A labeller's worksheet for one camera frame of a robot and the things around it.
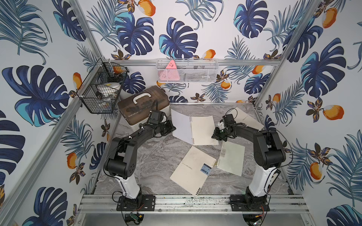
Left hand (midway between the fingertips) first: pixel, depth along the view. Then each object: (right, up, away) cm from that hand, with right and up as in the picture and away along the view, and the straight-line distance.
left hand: (176, 125), depth 91 cm
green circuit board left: (-20, -47, -19) cm, 54 cm away
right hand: (+25, -8, +8) cm, 28 cm away
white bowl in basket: (-38, +21, -12) cm, 45 cm away
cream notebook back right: (+54, +6, +21) cm, 59 cm away
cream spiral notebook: (+16, -5, +16) cm, 23 cm away
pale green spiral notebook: (+36, -22, 0) cm, 42 cm away
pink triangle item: (-4, +34, -1) cm, 34 cm away
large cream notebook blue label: (+10, -28, -6) cm, 30 cm away
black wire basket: (-47, +35, -1) cm, 59 cm away
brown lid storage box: (-27, +11, +4) cm, 30 cm away
